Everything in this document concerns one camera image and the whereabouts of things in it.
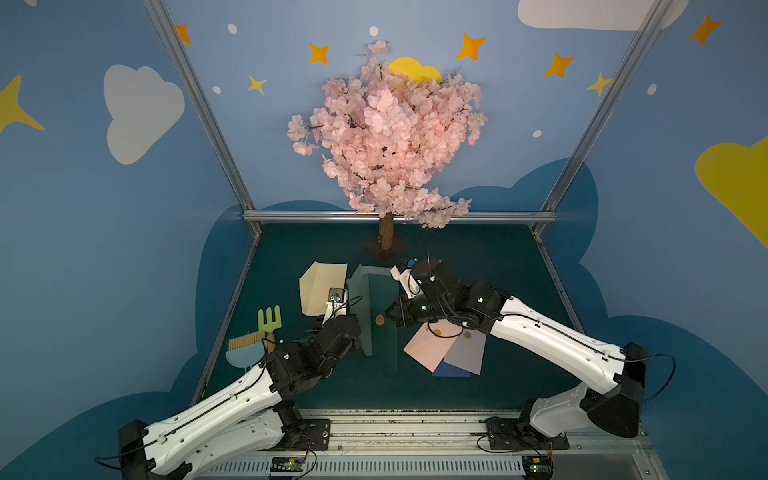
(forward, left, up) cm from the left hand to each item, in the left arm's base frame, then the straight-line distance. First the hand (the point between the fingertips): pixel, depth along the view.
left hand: (348, 313), depth 74 cm
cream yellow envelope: (+22, +16, -22) cm, 35 cm away
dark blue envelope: (-7, -29, -21) cm, 36 cm away
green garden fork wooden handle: (+5, +27, -20) cm, 34 cm away
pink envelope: (+2, -24, -20) cm, 31 cm away
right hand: (-2, -10, +5) cm, 11 cm away
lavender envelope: (-1, -34, -20) cm, 40 cm away
